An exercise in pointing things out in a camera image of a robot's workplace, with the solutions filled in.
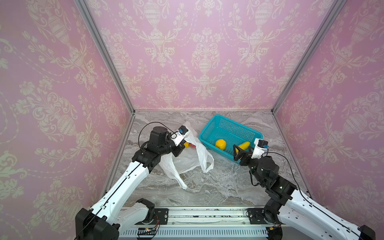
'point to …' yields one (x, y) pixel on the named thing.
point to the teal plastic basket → (234, 133)
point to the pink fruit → (193, 146)
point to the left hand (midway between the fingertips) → (186, 139)
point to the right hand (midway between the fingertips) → (241, 146)
